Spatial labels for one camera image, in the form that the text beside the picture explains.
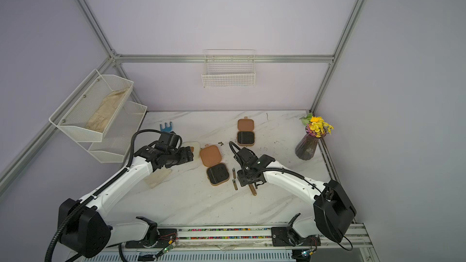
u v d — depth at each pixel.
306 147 0.91
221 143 1.05
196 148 1.00
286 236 0.65
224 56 0.93
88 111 0.77
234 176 0.93
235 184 0.89
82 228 0.39
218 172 0.92
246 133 1.08
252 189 0.86
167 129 1.11
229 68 0.95
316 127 0.80
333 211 0.41
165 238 0.74
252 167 0.61
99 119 0.76
